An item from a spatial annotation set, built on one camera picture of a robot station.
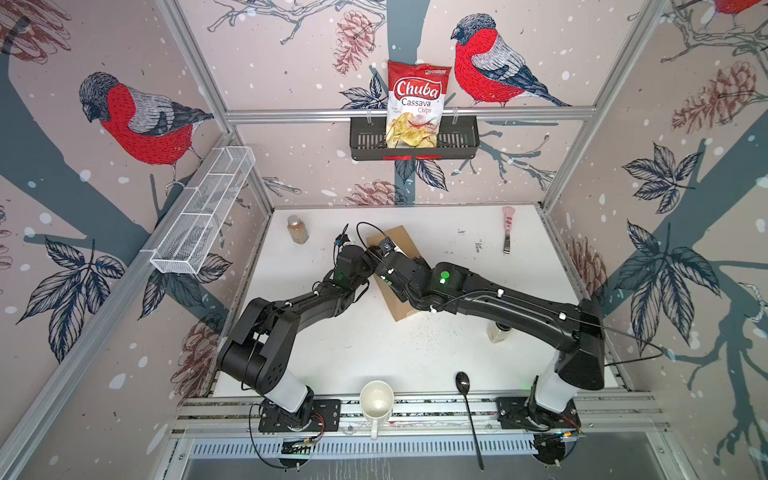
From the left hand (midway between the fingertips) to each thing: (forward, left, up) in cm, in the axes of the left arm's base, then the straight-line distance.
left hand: (380, 252), depth 89 cm
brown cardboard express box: (+5, -6, +1) cm, 8 cm away
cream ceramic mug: (-38, +1, -14) cm, 41 cm away
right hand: (-13, -5, +7) cm, 16 cm away
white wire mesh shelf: (+2, +48, +17) cm, 51 cm away
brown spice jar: (+16, +31, -7) cm, 35 cm away
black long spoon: (-34, -22, -13) cm, 43 cm away
